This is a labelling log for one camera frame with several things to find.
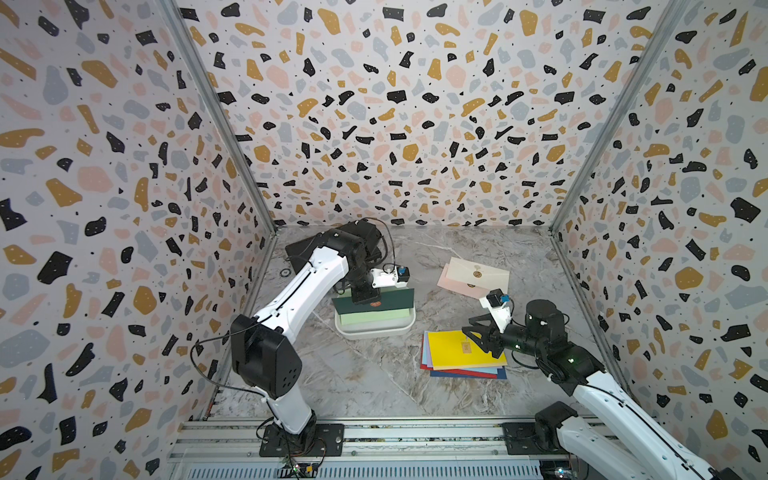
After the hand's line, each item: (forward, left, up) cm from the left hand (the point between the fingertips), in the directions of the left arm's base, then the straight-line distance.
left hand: (376, 293), depth 81 cm
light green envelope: (-2, +1, -10) cm, 10 cm away
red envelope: (-15, -21, -18) cm, 32 cm away
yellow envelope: (-9, -22, -16) cm, 29 cm away
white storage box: (-5, +2, -13) cm, 14 cm away
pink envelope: (+16, -28, -20) cm, 38 cm away
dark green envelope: (-6, -4, +6) cm, 10 cm away
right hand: (-10, -24, 0) cm, 26 cm away
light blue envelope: (-14, -31, -19) cm, 39 cm away
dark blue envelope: (-16, -35, -19) cm, 43 cm away
